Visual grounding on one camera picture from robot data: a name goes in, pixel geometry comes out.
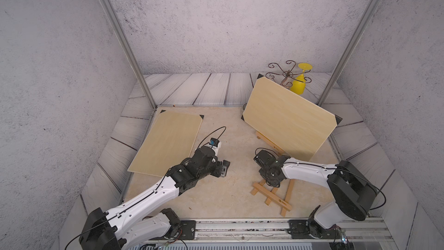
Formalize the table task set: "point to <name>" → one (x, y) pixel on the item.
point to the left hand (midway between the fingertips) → (225, 162)
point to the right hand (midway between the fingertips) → (263, 176)
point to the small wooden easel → (278, 151)
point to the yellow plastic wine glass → (298, 85)
